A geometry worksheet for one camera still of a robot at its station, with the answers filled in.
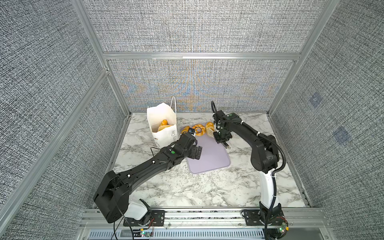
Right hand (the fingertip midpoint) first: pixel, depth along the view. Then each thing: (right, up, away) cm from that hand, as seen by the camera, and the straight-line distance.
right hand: (219, 140), depth 97 cm
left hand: (-17, -3, -14) cm, 22 cm away
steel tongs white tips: (+1, -2, -11) cm, 11 cm away
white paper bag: (-37, +14, +3) cm, 40 cm away
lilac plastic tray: (-3, -10, +1) cm, 10 cm away
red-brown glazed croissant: (-36, +10, +1) cm, 37 cm away
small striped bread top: (-6, +7, +4) cm, 10 cm away
